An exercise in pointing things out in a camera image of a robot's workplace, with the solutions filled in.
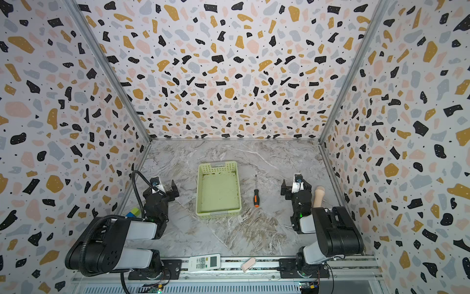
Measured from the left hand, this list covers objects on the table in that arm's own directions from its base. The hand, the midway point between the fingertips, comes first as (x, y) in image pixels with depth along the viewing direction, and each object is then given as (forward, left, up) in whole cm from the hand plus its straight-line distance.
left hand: (164, 183), depth 88 cm
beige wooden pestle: (-2, -77, -8) cm, 78 cm away
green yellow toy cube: (-10, +14, -9) cm, 20 cm away
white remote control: (-32, -22, -10) cm, 40 cm away
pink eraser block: (-33, -40, -10) cm, 53 cm away
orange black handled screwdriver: (-3, -45, -10) cm, 46 cm away
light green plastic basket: (0, -24, -13) cm, 28 cm away
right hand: (+1, -64, -1) cm, 64 cm away
